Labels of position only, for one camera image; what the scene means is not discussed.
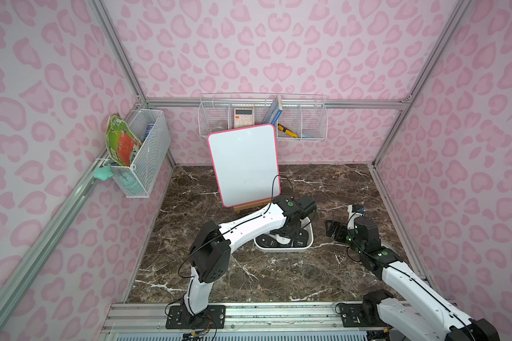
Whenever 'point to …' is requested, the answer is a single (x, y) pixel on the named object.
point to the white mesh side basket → (137, 180)
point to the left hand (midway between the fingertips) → (288, 229)
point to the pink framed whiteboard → (245, 162)
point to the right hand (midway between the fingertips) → (334, 221)
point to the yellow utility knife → (289, 132)
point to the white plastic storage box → (307, 225)
